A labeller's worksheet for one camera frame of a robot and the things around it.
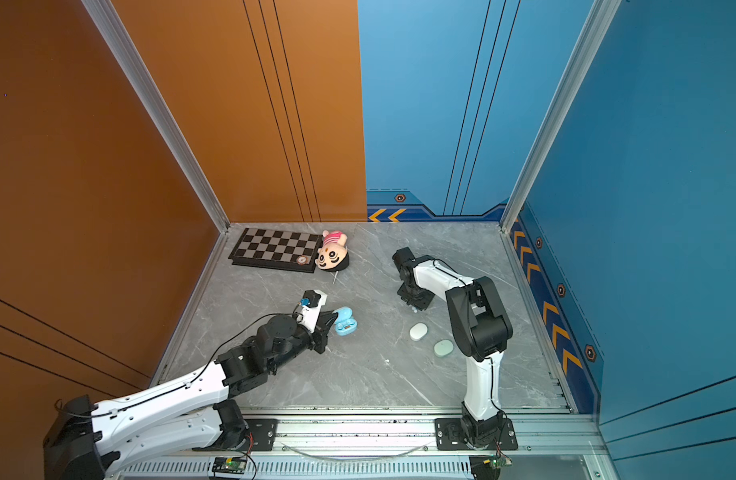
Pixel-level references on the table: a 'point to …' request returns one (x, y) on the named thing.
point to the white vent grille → (301, 469)
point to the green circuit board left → (233, 465)
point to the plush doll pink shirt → (333, 255)
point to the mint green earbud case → (443, 347)
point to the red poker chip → (301, 260)
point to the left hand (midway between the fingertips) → (337, 313)
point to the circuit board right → (498, 461)
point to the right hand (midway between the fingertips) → (409, 301)
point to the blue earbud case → (344, 323)
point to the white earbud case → (417, 331)
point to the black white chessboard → (274, 249)
